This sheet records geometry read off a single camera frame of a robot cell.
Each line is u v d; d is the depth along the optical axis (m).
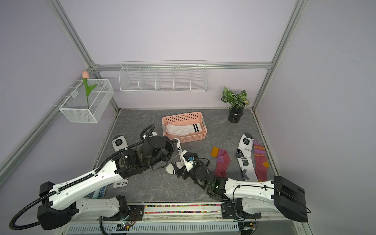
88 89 0.84
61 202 0.39
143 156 0.48
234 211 0.66
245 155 0.94
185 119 1.11
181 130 1.05
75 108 0.69
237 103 0.92
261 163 0.89
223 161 0.90
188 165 0.62
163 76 0.99
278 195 0.42
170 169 0.87
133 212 0.74
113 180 0.45
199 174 0.54
